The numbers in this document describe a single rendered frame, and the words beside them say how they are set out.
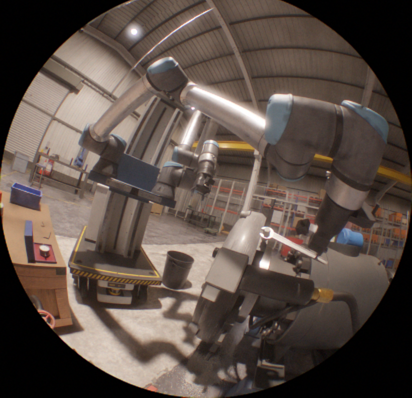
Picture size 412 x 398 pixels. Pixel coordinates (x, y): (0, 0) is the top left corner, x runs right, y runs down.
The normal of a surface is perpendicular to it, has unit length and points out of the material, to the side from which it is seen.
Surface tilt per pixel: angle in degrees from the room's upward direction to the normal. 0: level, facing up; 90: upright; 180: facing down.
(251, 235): 44
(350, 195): 137
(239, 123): 116
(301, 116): 122
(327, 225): 133
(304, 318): 85
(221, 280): 67
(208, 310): 91
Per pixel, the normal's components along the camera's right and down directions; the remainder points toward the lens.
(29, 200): 0.87, 0.21
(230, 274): -0.24, -0.59
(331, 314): -0.33, -0.41
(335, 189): -0.98, 0.17
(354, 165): -0.82, 0.40
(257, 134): -0.75, 0.15
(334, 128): -0.57, 0.35
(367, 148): -0.55, 0.53
